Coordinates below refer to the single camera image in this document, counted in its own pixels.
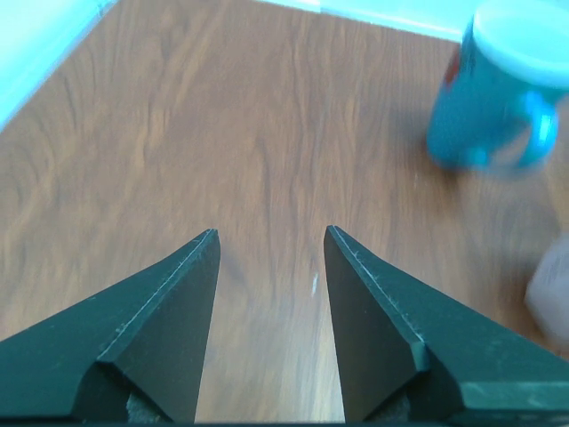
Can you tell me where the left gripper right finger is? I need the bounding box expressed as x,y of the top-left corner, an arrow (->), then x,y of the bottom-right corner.
324,226 -> 568,423

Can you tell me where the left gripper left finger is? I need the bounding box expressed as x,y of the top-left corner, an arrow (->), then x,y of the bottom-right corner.
1,229 -> 220,423

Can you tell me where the pink faceted mug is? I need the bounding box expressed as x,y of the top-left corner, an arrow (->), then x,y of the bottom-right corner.
525,234 -> 568,348

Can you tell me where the blue mug white inside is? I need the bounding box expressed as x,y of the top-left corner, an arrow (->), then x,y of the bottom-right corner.
426,1 -> 568,173

